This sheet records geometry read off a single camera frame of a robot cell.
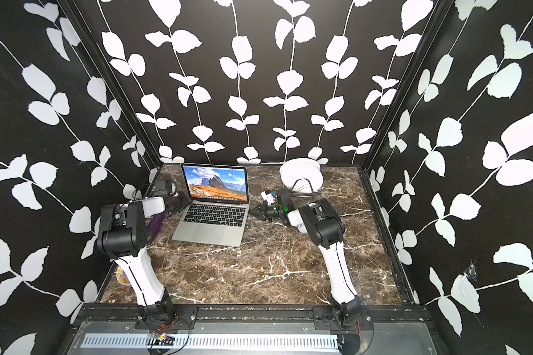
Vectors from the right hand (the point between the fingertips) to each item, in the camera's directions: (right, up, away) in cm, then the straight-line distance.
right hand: (247, 211), depth 97 cm
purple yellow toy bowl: (-43, -22, -18) cm, 52 cm away
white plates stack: (+25, +16, +4) cm, 30 cm away
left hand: (-27, +6, +7) cm, 28 cm away
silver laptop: (-13, -1, +1) cm, 13 cm away
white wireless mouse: (+24, -7, -2) cm, 25 cm away
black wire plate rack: (+26, +7, +10) cm, 29 cm away
